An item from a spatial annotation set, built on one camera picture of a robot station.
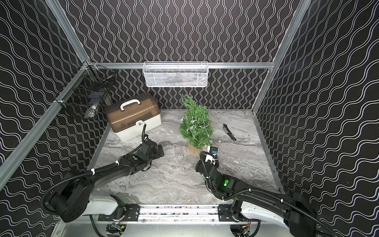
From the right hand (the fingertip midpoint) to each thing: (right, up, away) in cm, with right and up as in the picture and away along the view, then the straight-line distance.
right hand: (201, 155), depth 79 cm
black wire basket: (-72, +38, +16) cm, 83 cm away
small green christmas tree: (-2, +15, -1) cm, 16 cm away
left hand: (-26, +3, +10) cm, 28 cm away
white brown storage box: (-44, +19, +9) cm, 49 cm away
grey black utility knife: (+21, +12, +28) cm, 37 cm away
